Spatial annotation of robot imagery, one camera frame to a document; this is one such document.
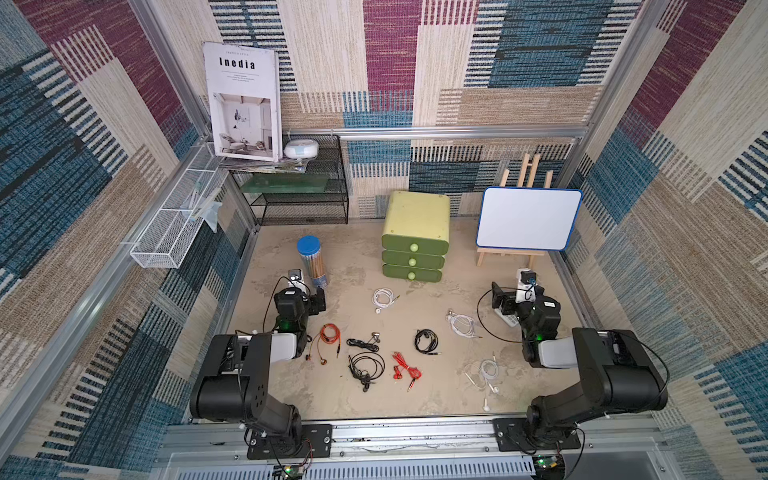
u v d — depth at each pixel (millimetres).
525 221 936
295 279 798
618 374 452
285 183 942
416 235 865
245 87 762
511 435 732
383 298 989
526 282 777
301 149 870
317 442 729
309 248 866
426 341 895
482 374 832
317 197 1157
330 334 916
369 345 875
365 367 856
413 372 836
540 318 701
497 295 842
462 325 929
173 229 938
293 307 724
